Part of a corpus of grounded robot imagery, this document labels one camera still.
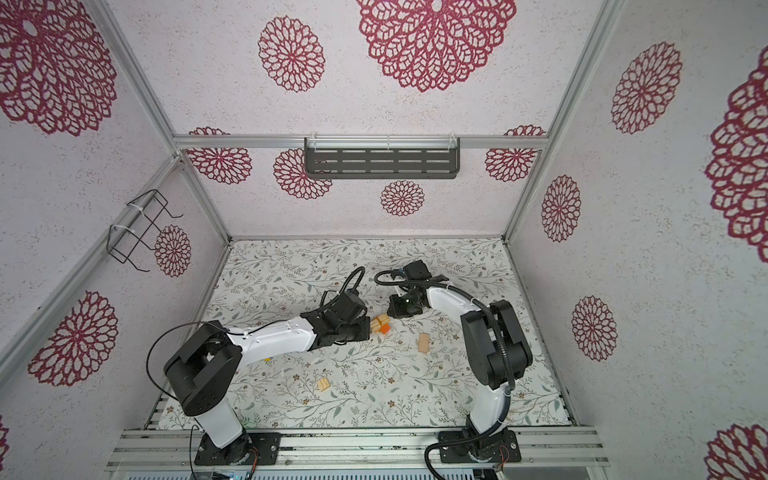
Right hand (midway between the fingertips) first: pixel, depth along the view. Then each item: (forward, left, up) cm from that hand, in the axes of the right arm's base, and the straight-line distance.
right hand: (390, 308), depth 94 cm
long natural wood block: (-9, -10, -7) cm, 15 cm away
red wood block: (-6, +2, -3) cm, 7 cm away
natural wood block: (-5, +4, 0) cm, 6 cm away
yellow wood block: (-29, +22, +27) cm, 45 cm away
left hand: (-8, +6, -1) cm, 10 cm away
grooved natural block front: (-23, +18, -5) cm, 30 cm away
